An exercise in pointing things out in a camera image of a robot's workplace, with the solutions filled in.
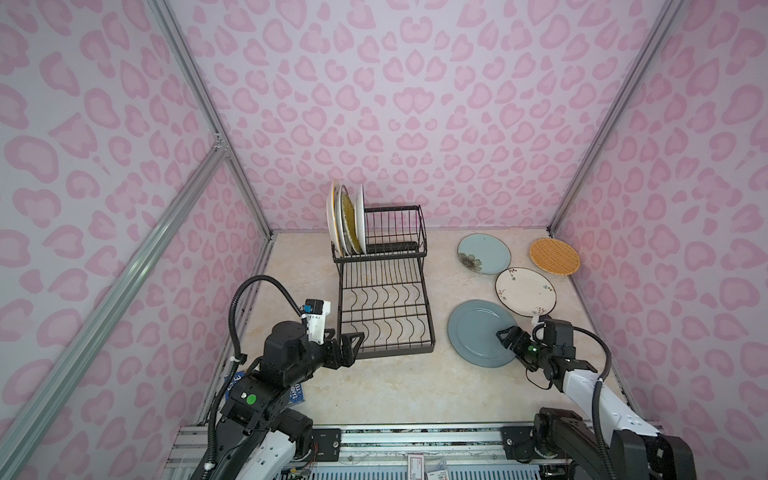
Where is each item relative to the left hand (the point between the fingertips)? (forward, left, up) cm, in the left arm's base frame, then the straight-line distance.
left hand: (350, 330), depth 70 cm
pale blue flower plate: (+40, -44, -21) cm, 63 cm away
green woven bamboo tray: (+25, 0, +11) cm, 27 cm away
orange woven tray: (+38, -70, -22) cm, 83 cm away
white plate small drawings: (+23, -55, -22) cm, 63 cm away
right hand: (+5, -42, -18) cm, 46 cm away
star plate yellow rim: (+21, +4, +14) cm, 26 cm away
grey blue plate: (+9, -34, -23) cm, 42 cm away
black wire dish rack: (+23, -7, -21) cm, 32 cm away
